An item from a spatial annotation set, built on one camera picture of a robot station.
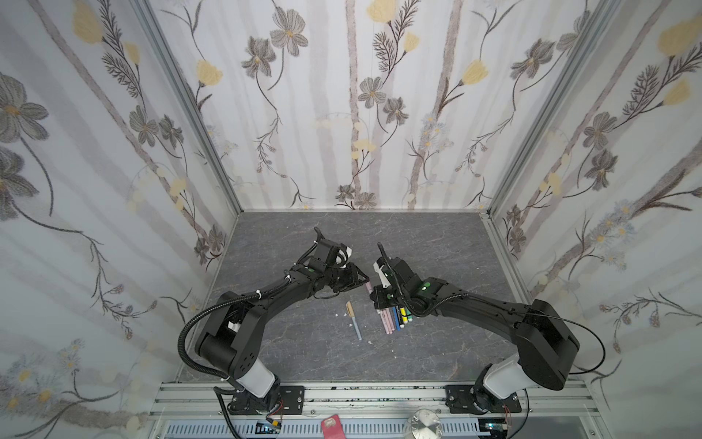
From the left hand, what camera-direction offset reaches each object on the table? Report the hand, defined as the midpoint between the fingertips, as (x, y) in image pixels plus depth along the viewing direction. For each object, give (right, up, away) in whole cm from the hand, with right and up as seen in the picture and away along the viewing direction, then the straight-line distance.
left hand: (364, 273), depth 85 cm
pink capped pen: (+8, -16, +3) cm, 19 cm away
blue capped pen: (+11, -18, +3) cm, 22 cm away
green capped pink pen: (+7, -16, +3) cm, 18 cm away
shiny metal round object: (+13, -29, -27) cm, 41 cm away
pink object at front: (-9, -38, -15) cm, 42 cm away
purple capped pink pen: (+9, -16, +3) cm, 18 cm away
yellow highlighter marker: (+13, -15, +4) cm, 21 cm away
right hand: (0, -5, -2) cm, 5 cm away
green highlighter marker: (+15, -15, +3) cm, 21 cm away
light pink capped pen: (+1, -4, -2) cm, 5 cm away
